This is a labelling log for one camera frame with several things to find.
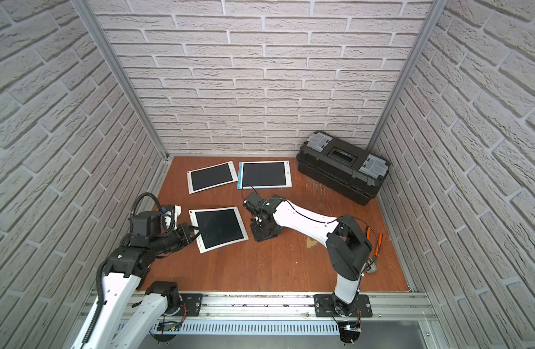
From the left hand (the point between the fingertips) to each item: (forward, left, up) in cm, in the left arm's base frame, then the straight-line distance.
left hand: (204, 226), depth 73 cm
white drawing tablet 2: (+7, -2, -14) cm, 15 cm away
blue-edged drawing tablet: (+37, -19, -16) cm, 45 cm away
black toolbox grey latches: (+28, -54, 0) cm, 61 cm away
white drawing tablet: (+38, +8, -19) cm, 43 cm away
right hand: (+2, -21, -11) cm, 24 cm away
